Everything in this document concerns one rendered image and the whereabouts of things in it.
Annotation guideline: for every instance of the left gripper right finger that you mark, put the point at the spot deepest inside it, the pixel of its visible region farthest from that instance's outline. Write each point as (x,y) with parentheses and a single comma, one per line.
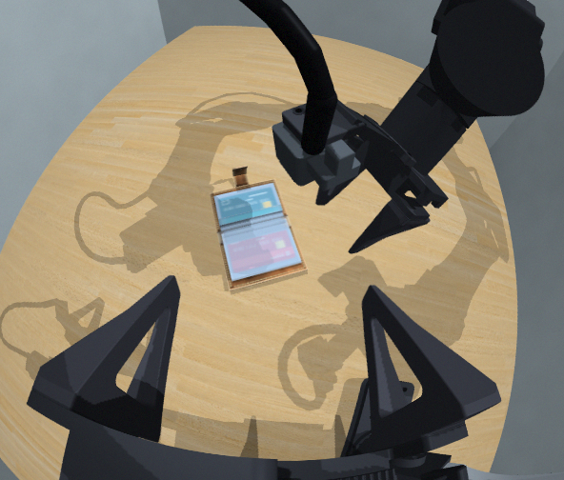
(453,390)

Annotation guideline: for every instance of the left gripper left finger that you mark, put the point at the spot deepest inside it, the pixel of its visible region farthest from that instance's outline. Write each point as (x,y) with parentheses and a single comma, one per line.
(83,377)

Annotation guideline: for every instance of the clear plastic sleeve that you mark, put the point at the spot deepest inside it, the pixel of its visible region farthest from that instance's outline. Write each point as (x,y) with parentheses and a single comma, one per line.
(260,249)

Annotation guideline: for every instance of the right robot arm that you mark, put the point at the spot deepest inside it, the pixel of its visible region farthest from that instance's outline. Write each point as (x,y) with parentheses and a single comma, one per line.
(486,61)

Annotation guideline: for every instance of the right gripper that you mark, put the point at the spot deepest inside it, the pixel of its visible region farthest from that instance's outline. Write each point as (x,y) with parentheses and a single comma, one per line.
(414,132)

